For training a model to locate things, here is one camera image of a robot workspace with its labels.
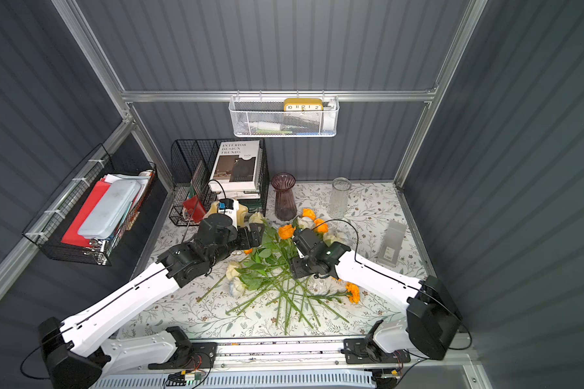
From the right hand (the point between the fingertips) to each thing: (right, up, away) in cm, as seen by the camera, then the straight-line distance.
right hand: (302, 263), depth 82 cm
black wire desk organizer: (-52, +41, +34) cm, 74 cm away
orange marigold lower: (+17, -10, -1) cm, 20 cm away
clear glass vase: (+15, +23, +14) cm, 31 cm away
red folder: (-64, +11, -16) cm, 67 cm away
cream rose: (-18, +15, +14) cm, 27 cm away
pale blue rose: (+2, +13, +14) cm, 19 cm away
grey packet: (+38, +5, +16) cm, 41 cm away
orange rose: (-6, +9, +14) cm, 18 cm away
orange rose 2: (+3, +16, +23) cm, 28 cm away
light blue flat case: (-57, +19, -12) cm, 61 cm away
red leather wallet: (-44, +19, +18) cm, 51 cm away
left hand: (-15, +13, -10) cm, 22 cm away
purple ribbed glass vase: (-7, +19, +19) cm, 28 cm away
